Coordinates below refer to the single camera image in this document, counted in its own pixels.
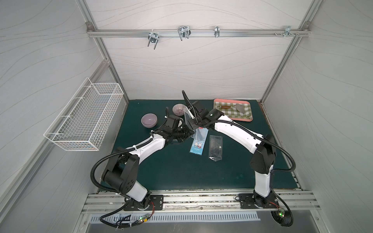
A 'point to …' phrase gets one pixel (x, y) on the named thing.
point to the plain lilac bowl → (149, 120)
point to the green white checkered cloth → (234, 112)
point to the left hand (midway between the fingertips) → (196, 133)
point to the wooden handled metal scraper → (240, 108)
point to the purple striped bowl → (178, 109)
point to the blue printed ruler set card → (197, 147)
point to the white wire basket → (81, 124)
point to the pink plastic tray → (234, 100)
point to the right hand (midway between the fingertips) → (193, 118)
